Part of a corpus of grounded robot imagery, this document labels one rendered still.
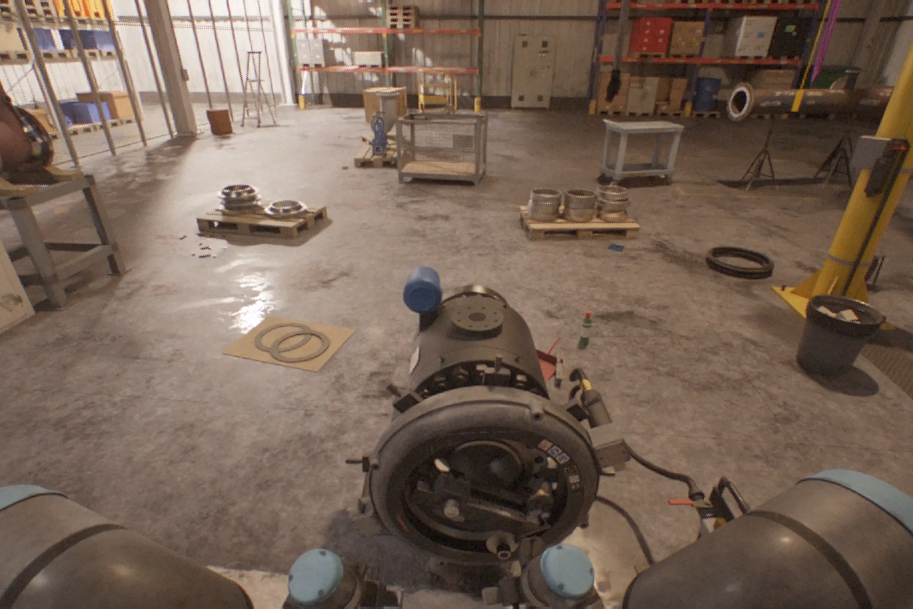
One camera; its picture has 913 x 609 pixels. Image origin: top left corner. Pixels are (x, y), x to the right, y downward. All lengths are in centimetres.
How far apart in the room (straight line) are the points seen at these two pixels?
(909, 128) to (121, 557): 452
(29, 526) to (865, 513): 67
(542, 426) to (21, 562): 122
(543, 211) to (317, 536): 418
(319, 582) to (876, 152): 423
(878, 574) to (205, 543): 235
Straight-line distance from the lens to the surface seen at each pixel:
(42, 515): 54
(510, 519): 173
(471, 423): 144
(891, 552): 54
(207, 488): 276
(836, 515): 53
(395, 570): 226
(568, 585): 100
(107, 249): 531
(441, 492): 154
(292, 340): 368
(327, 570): 100
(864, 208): 462
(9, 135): 506
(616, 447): 164
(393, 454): 154
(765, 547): 48
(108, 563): 48
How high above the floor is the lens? 190
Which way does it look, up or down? 29 degrees down
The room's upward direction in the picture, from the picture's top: straight up
